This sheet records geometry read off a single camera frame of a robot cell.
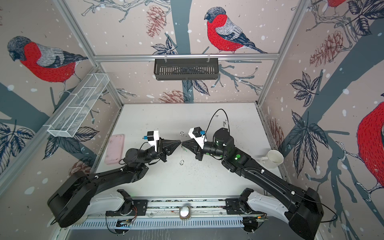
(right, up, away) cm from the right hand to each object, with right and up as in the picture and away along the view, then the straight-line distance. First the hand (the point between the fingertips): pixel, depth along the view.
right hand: (182, 145), depth 65 cm
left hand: (-1, 0, -4) cm, 4 cm away
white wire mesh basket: (-55, +18, +13) cm, 60 cm away
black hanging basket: (-1, +48, +41) cm, 63 cm away
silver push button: (+1, -29, -2) cm, 29 cm away
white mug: (+50, -11, +16) cm, 53 cm away
